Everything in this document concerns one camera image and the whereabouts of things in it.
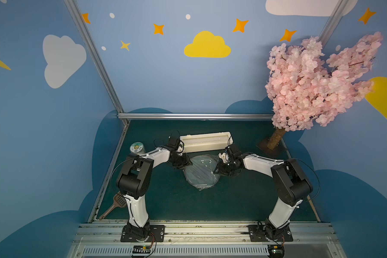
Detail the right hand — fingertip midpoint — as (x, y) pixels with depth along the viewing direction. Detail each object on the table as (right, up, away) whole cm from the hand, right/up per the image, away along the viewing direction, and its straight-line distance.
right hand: (217, 171), depth 94 cm
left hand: (-16, +4, +2) cm, 16 cm away
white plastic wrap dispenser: (-6, +17, +8) cm, 20 cm away
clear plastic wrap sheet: (-10, -1, -3) cm, 11 cm away
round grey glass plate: (-10, -1, -3) cm, 11 cm away
